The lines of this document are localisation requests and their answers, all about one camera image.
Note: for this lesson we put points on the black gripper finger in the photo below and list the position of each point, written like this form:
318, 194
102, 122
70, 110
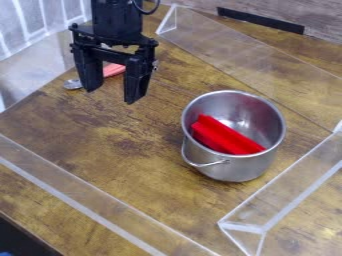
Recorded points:
136, 78
88, 66

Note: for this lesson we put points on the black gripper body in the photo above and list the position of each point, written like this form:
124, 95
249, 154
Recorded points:
113, 37

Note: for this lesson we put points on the silver metal pot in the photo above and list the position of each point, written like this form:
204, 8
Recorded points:
248, 114

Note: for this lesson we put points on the clear acrylic barrier left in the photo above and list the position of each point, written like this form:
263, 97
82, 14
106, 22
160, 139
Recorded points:
30, 68

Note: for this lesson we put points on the red block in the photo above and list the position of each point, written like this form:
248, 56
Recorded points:
220, 138

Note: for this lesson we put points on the clear acrylic barrier front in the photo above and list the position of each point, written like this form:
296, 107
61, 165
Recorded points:
131, 224

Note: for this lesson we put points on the clear acrylic barrier right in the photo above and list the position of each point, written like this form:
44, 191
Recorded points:
255, 216

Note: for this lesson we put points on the spoon with pink handle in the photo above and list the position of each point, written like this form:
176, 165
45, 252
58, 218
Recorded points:
109, 70

